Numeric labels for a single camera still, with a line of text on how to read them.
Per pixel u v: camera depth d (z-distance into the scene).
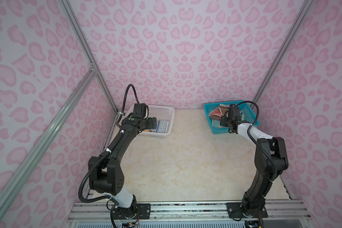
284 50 0.84
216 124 1.11
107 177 0.44
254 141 0.51
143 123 0.72
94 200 0.43
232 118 0.76
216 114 1.12
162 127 1.04
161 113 1.21
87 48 0.83
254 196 0.61
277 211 0.74
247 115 1.10
